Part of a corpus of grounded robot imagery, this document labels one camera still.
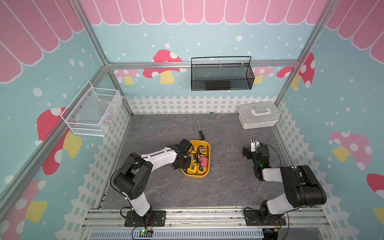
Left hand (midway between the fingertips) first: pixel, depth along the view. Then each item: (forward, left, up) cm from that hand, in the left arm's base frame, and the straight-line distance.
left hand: (185, 167), depth 91 cm
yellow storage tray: (+12, -9, +3) cm, 15 cm away
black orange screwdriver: (+25, -10, 0) cm, 26 cm away
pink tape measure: (+3, -11, +3) cm, 12 cm away
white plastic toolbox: (+36, -49, +11) cm, 61 cm away
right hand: (+14, -43, +7) cm, 45 cm away
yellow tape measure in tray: (-1, -5, +1) cm, 5 cm away
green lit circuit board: (-33, +18, -3) cm, 38 cm away
